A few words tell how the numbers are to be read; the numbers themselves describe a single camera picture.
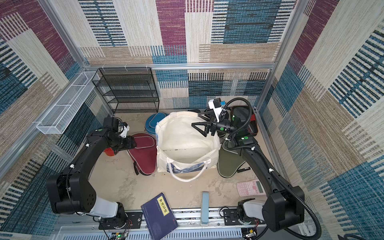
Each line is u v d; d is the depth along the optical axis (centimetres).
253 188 81
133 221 73
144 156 92
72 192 42
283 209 39
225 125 62
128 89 108
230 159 92
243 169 89
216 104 59
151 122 107
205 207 73
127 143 76
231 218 73
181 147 99
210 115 69
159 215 75
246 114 56
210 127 59
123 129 74
